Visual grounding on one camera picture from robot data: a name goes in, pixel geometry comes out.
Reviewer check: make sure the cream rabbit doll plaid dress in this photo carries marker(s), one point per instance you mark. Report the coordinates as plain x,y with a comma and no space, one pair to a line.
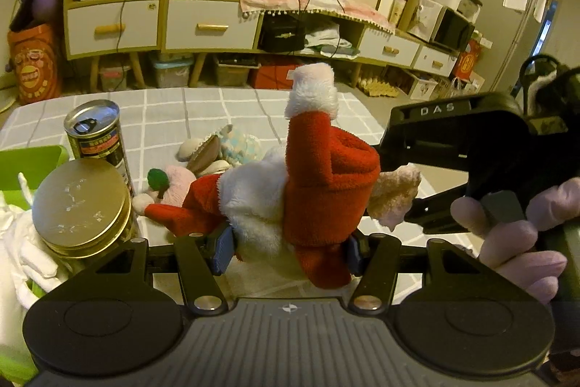
235,146

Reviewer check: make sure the green plastic bin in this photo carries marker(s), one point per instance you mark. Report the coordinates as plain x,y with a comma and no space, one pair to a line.
36,160

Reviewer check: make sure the grey refrigerator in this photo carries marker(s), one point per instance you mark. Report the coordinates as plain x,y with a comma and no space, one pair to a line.
512,33

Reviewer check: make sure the large clear storage box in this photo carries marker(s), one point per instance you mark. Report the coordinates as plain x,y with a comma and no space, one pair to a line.
172,72

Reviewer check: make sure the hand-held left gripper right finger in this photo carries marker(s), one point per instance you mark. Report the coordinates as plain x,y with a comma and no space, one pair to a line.
355,253

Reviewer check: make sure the black box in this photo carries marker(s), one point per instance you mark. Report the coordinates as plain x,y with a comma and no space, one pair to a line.
283,34

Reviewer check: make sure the gold lid clear jar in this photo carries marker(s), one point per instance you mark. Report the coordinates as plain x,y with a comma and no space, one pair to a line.
79,201

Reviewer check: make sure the purple exercise ball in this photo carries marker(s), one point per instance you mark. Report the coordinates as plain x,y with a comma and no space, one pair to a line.
47,1

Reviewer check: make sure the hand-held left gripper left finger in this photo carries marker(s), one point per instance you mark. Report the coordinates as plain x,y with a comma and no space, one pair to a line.
223,251

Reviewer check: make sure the low wooden TV cabinet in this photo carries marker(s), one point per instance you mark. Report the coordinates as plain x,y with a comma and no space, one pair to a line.
389,47

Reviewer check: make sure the small clear storage box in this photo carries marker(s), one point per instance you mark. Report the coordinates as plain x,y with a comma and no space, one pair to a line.
114,78

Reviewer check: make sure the orange printed bag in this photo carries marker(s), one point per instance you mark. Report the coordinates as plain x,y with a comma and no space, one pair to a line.
34,65

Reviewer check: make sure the wooden shelf cabinet white drawers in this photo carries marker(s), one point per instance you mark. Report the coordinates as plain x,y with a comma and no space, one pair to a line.
136,24

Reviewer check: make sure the pink apple plush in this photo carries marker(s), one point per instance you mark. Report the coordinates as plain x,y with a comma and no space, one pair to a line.
179,183

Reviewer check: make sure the black microwave oven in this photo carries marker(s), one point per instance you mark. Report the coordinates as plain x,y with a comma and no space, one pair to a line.
453,29

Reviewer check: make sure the person's right hand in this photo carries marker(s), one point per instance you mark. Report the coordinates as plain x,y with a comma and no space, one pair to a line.
512,251

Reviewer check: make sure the white cloth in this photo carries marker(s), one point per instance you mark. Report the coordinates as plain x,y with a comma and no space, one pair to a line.
13,323

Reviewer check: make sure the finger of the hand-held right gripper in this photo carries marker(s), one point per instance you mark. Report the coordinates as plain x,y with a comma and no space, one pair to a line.
430,212
394,142

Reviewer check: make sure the red white Santa plush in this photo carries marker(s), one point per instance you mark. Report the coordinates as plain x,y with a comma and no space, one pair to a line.
326,169

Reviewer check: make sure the egg tray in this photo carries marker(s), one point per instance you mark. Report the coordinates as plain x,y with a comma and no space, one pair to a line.
378,87

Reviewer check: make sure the red box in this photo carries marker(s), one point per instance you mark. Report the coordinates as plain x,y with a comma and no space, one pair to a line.
276,78

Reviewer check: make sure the metal pull-tab can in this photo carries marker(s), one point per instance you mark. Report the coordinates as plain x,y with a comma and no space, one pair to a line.
97,146

